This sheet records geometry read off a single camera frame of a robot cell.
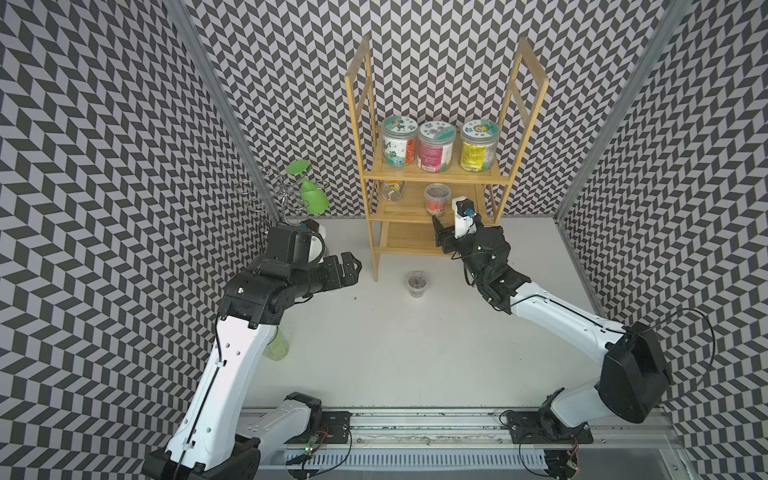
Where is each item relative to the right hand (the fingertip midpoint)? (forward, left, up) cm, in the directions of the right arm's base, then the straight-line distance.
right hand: (447, 216), depth 77 cm
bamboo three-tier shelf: (+5, +11, 0) cm, 13 cm away
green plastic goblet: (+18, +41, -10) cm, 46 cm away
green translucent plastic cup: (-24, +47, -27) cm, 60 cm away
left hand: (-18, +25, 0) cm, 31 cm away
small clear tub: (-5, +7, -25) cm, 27 cm away
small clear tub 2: (+6, +14, +3) cm, 16 cm away
